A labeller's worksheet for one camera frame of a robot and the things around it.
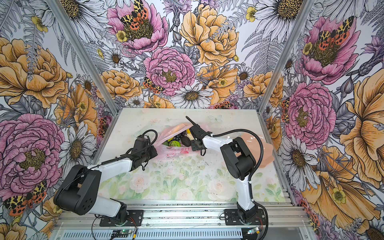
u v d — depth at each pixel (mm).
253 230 715
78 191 440
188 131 949
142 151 733
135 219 742
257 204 636
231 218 738
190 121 745
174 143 944
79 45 852
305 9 721
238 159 531
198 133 796
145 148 698
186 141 994
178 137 1013
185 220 749
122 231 713
